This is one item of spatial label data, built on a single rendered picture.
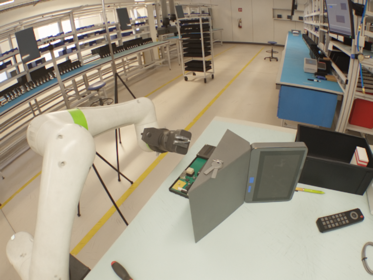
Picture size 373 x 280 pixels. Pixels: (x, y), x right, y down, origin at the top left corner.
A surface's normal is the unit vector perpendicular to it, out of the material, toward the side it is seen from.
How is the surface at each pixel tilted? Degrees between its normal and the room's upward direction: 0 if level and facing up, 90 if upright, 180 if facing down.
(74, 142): 55
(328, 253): 0
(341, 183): 90
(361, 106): 90
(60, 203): 75
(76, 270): 0
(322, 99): 90
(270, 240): 0
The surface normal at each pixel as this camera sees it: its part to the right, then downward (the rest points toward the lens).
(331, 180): -0.46, 0.53
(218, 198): 0.63, 0.37
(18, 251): -0.11, -0.81
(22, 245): 0.02, -0.91
